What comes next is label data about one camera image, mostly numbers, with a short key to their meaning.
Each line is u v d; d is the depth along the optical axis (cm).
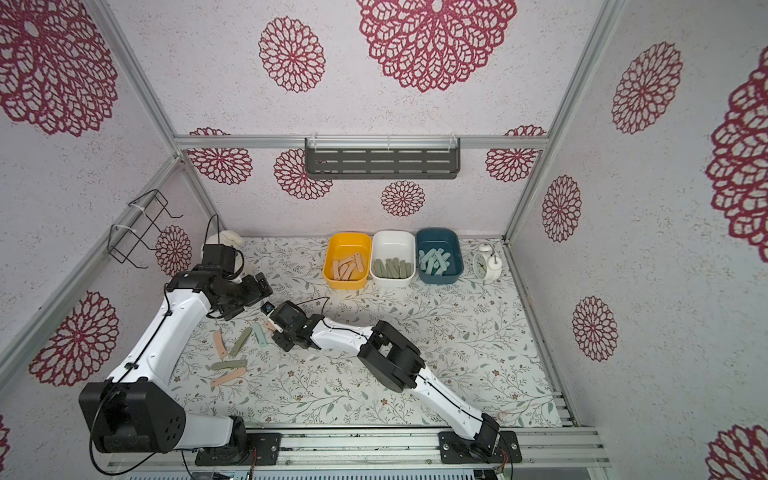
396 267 111
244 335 94
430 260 112
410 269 109
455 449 74
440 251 116
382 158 92
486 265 100
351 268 110
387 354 63
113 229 72
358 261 113
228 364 88
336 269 109
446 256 114
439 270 109
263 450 74
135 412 40
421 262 110
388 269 109
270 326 84
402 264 112
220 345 92
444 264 111
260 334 94
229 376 86
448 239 116
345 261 113
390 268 109
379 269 109
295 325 75
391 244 117
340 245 117
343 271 109
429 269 109
